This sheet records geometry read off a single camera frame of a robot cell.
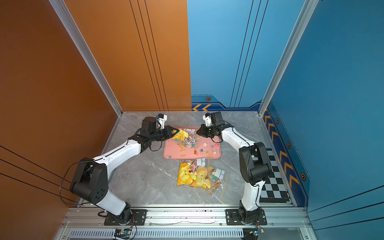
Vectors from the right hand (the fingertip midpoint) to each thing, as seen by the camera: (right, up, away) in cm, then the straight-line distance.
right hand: (197, 131), depth 92 cm
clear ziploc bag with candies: (-7, -4, -3) cm, 8 cm away
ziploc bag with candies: (-2, -23, -7) cm, 24 cm away
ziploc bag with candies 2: (+11, -27, -8) cm, 30 cm away
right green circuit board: (+25, -47, -23) cm, 58 cm away
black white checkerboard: (+40, -31, -14) cm, 53 cm away
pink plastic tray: (+7, -12, +6) cm, 15 cm away
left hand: (-11, +2, -7) cm, 13 cm away
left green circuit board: (-35, -48, -21) cm, 63 cm away
